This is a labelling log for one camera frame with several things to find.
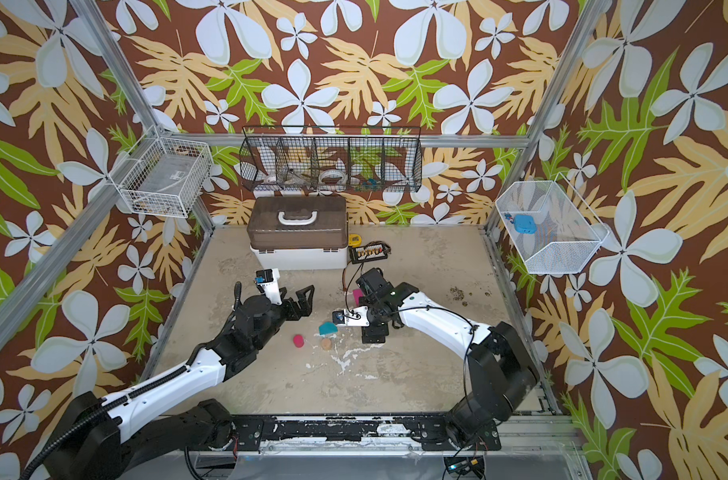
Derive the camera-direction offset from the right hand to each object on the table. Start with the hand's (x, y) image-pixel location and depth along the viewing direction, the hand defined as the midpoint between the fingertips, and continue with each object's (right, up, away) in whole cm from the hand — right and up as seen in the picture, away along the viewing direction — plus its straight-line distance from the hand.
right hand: (363, 317), depth 86 cm
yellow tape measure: (-3, +24, +28) cm, 37 cm away
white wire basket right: (+53, +26, -2) cm, 60 cm away
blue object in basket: (+48, +27, 0) cm, 55 cm away
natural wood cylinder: (-11, -8, +1) cm, 14 cm away
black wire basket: (-10, +50, +12) cm, 53 cm away
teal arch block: (-11, -5, +7) cm, 15 cm away
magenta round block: (-20, -8, +3) cm, 21 cm away
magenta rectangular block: (-2, +5, +16) cm, 17 cm away
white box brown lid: (-20, +25, +5) cm, 33 cm away
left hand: (-17, +10, -6) cm, 21 cm away
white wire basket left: (-58, +41, 0) cm, 72 cm away
